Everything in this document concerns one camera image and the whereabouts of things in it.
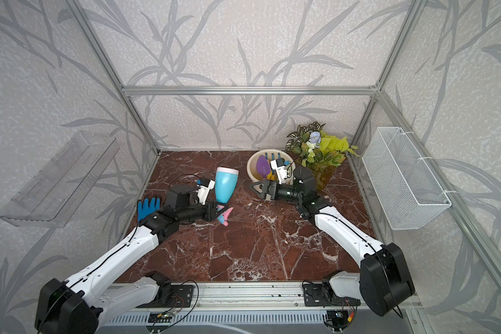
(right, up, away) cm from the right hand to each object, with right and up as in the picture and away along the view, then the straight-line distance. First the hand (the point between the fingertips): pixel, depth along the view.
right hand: (254, 186), depth 74 cm
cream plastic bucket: (-2, +6, +17) cm, 18 cm away
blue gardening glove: (-51, -13, +20) cm, 56 cm away
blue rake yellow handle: (+8, +12, +23) cm, 27 cm away
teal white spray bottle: (-11, +2, 0) cm, 11 cm away
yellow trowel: (+7, +2, +24) cm, 25 cm away
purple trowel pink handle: (+3, +8, +24) cm, 25 cm away
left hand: (-11, -8, +2) cm, 13 cm away
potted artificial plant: (+28, +15, +17) cm, 36 cm away
